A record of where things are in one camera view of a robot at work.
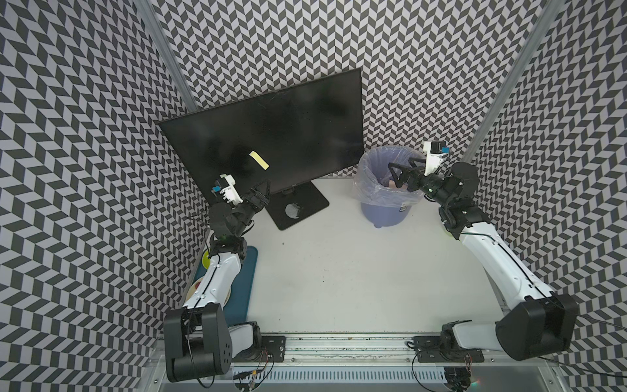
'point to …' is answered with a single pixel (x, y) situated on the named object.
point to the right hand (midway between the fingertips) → (398, 165)
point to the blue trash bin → (384, 216)
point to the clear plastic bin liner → (374, 182)
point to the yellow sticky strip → (259, 160)
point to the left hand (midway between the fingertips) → (267, 184)
